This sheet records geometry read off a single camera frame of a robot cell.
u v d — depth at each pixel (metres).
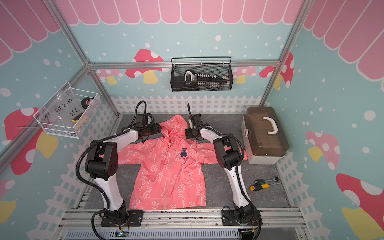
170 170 0.89
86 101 0.80
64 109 0.69
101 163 0.53
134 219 0.75
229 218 0.74
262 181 0.85
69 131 0.66
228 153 0.60
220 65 0.90
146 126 0.85
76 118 0.65
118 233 0.72
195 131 0.79
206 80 0.88
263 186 0.83
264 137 0.92
